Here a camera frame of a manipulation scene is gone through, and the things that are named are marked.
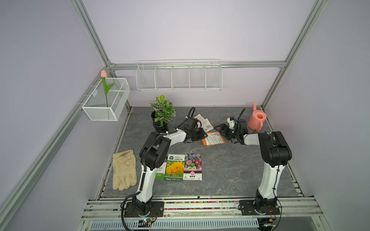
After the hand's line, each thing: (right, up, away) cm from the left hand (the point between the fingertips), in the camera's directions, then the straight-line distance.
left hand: (208, 136), depth 96 cm
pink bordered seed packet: (-10, -18, -8) cm, 23 cm away
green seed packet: (-30, -21, -10) cm, 38 cm away
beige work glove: (-52, -20, -10) cm, 57 cm away
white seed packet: (0, +8, +12) cm, 14 cm away
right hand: (+6, +4, +5) cm, 9 cm away
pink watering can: (+35, +11, +2) cm, 37 cm away
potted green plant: (-28, +14, -12) cm, 34 cm away
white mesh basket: (-63, +19, -20) cm, 69 cm away
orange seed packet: (+4, -2, +2) cm, 5 cm away
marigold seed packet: (-22, -19, -8) cm, 30 cm away
